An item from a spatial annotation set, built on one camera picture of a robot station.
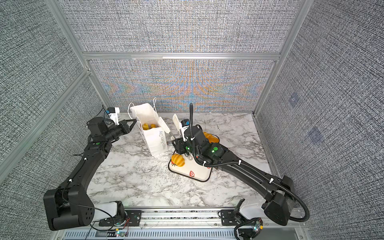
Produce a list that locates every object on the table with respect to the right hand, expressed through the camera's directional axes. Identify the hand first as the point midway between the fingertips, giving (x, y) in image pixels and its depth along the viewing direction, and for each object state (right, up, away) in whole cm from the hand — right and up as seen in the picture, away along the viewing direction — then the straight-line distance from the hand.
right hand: (176, 139), depth 73 cm
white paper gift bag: (-13, +5, +4) cm, 14 cm away
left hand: (-22, +9, +7) cm, 25 cm away
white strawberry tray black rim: (+8, -19, +17) cm, 26 cm away
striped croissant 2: (-19, +7, +31) cm, 37 cm away
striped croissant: (-1, -14, +17) cm, 22 cm away
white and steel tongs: (-4, +5, -4) cm, 7 cm away
